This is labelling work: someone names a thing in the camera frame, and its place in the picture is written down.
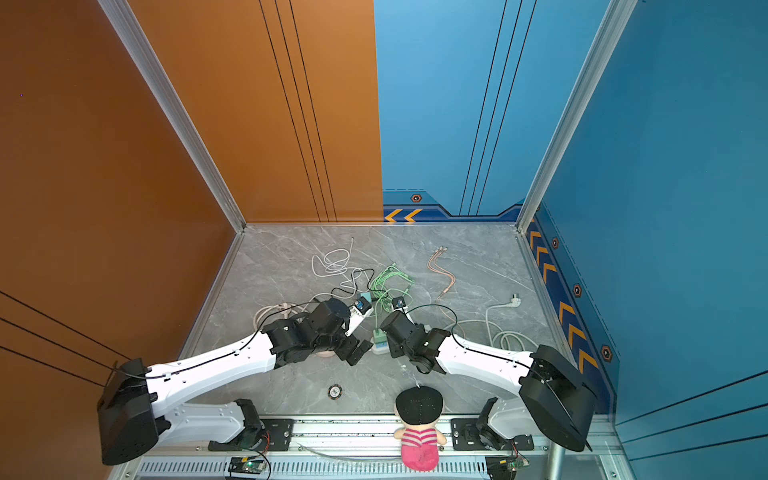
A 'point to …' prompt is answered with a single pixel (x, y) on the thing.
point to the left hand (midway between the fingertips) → (361, 330)
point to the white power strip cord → (495, 331)
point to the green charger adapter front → (379, 336)
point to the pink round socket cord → (284, 308)
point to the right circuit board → (518, 463)
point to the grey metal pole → (555, 461)
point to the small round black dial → (334, 391)
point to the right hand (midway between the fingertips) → (394, 336)
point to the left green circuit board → (246, 465)
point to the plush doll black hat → (419, 410)
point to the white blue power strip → (379, 348)
